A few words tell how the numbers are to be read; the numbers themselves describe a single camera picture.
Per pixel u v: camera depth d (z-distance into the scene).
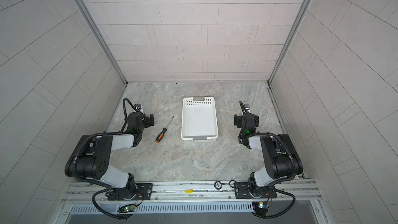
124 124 0.71
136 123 0.71
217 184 0.74
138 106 0.80
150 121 0.86
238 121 0.84
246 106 0.79
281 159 0.44
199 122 0.96
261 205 0.68
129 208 0.65
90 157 0.44
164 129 0.91
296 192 0.73
